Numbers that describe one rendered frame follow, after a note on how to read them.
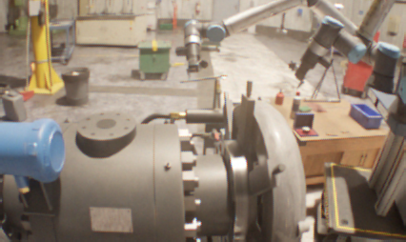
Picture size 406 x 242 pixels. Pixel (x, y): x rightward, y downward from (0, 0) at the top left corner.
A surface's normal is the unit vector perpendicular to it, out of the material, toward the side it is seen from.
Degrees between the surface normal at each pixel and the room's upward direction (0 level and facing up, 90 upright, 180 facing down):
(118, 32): 90
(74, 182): 40
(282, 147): 28
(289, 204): 55
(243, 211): 63
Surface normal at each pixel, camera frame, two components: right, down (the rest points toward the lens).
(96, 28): -0.13, 0.39
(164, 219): 0.18, -0.09
